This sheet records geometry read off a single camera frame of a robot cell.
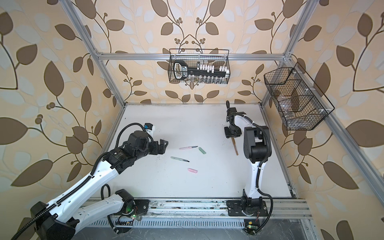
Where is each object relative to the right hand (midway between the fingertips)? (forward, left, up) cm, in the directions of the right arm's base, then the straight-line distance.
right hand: (232, 137), depth 100 cm
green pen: (-14, +35, -1) cm, 38 cm away
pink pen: (-7, +32, -1) cm, 33 cm away
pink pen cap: (-22, +27, -1) cm, 35 cm away
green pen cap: (-9, +21, 0) cm, 23 cm away
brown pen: (-6, 0, -1) cm, 6 cm away
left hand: (-14, +43, +19) cm, 49 cm away
